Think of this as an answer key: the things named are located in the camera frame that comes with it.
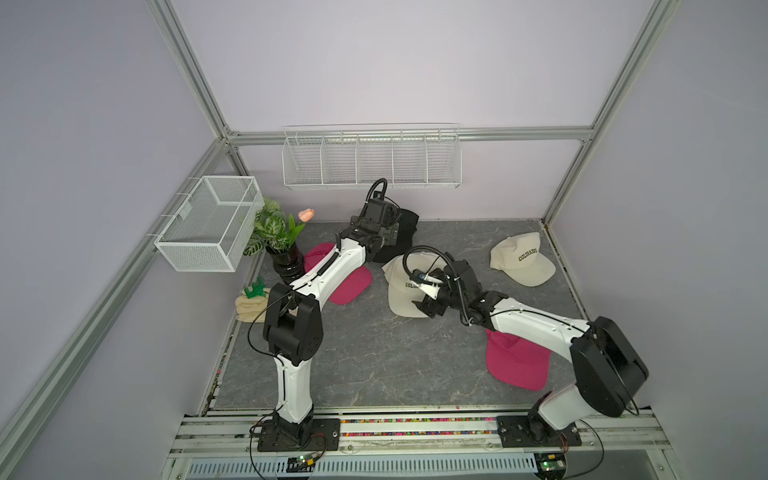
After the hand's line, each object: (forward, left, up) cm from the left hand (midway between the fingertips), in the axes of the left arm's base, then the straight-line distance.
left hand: (377, 225), depth 91 cm
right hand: (-17, -12, -9) cm, 22 cm away
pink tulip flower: (+1, +21, +5) cm, 21 cm away
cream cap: (-13, -7, -17) cm, 23 cm away
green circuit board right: (-62, -39, -24) cm, 77 cm away
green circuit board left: (-57, +21, -22) cm, 65 cm away
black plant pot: (-5, +29, -10) cm, 31 cm away
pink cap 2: (-38, -36, -17) cm, 56 cm away
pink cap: (-8, +9, -22) cm, 25 cm away
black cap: (+17, -11, -20) cm, 29 cm away
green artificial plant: (-5, +29, +5) cm, 30 cm away
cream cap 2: (-4, -50, -18) cm, 54 cm away
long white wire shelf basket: (+23, -1, +9) cm, 25 cm away
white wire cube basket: (-2, +47, +4) cm, 47 cm away
